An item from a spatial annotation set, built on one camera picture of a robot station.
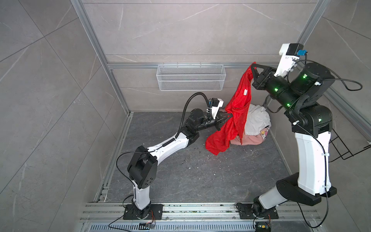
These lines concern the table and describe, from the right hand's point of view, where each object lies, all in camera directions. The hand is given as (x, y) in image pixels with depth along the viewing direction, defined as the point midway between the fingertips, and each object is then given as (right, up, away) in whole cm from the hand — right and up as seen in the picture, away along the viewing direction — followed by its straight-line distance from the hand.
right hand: (251, 64), depth 50 cm
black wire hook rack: (+43, -32, +10) cm, 55 cm away
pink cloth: (+19, -32, +48) cm, 61 cm away
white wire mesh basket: (-20, +12, +51) cm, 56 cm away
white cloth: (+28, -18, +51) cm, 61 cm away
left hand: (-1, -15, +18) cm, 23 cm away
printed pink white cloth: (+30, -27, +48) cm, 63 cm away
